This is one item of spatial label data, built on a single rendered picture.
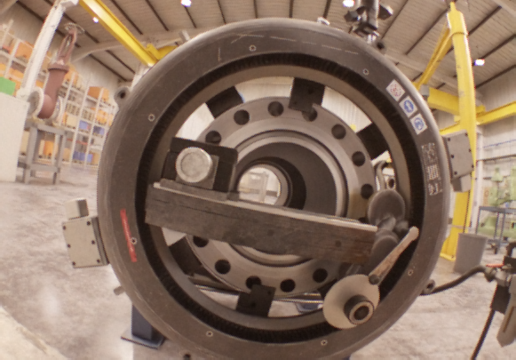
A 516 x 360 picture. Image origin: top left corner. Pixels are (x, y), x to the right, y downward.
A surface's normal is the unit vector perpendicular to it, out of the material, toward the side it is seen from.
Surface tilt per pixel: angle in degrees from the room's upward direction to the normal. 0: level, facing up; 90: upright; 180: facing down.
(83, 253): 90
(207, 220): 90
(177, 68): 90
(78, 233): 90
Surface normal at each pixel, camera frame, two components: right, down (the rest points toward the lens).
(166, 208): 0.04, -0.06
